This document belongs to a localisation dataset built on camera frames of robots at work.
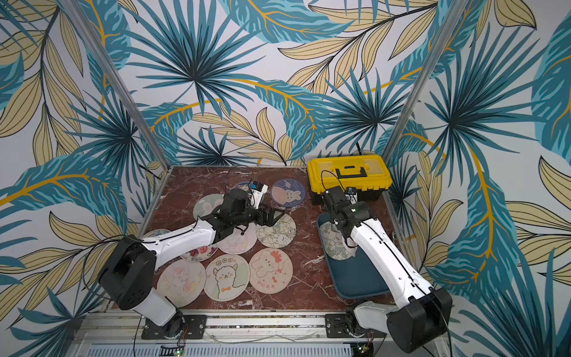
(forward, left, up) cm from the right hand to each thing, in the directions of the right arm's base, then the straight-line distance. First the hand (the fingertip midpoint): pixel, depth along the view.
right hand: (351, 223), depth 77 cm
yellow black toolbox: (+25, -15, -3) cm, 29 cm away
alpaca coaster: (-11, +45, -19) cm, 50 cm away
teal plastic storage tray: (-11, -3, -23) cm, 26 cm away
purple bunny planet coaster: (+29, +21, -19) cm, 41 cm away
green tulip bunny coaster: (+6, +26, -19) cm, 32 cm away
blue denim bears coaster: (+34, +43, -17) cm, 57 cm away
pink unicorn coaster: (+5, +42, -20) cm, 46 cm away
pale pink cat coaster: (-12, +62, -19) cm, 66 cm away
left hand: (+7, +26, -2) cm, 27 cm away
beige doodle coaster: (+8, +78, -18) cm, 81 cm away
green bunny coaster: (+22, +60, -18) cm, 66 cm away
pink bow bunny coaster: (-9, +29, -19) cm, 36 cm away
